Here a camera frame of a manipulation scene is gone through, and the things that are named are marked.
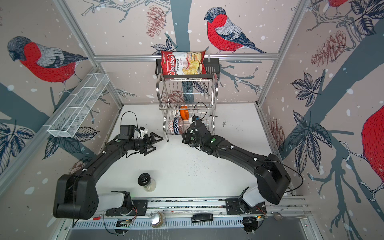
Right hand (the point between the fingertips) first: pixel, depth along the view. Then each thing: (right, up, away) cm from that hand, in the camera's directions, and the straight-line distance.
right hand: (179, 138), depth 80 cm
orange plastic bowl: (+2, +13, +18) cm, 22 cm away
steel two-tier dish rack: (-4, +26, +45) cm, 52 cm away
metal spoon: (+49, -37, -9) cm, 62 cm away
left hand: (-12, -3, +2) cm, 12 cm away
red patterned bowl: (-6, +5, +10) cm, 13 cm away
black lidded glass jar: (-16, -20, -8) cm, 27 cm away
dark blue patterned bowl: (-3, +6, +10) cm, 12 cm away
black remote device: (+12, -35, -13) cm, 39 cm away
